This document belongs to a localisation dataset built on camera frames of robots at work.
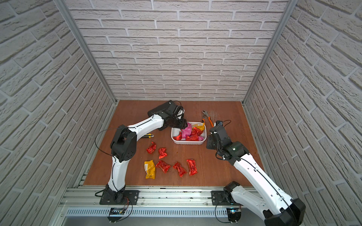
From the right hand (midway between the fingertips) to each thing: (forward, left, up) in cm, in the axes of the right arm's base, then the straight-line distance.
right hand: (212, 138), depth 77 cm
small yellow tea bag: (+16, +4, -10) cm, 20 cm away
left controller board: (-28, +54, -20) cm, 65 cm away
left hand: (+18, +13, -8) cm, 23 cm away
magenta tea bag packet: (+14, +14, -12) cm, 23 cm away
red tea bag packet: (-8, +29, -15) cm, 34 cm away
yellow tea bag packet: (-10, +37, -13) cm, 40 cm away
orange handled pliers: (+32, -3, -17) cm, 36 cm away
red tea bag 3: (+4, +37, -16) cm, 41 cm away
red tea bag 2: (-11, +11, -17) cm, 23 cm away
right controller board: (-34, -7, -18) cm, 39 cm away
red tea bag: (-12, +19, -15) cm, 27 cm away
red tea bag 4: (0, +30, -13) cm, 33 cm away
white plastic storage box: (+17, +22, -16) cm, 32 cm away
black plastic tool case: (+13, +26, +11) cm, 31 cm away
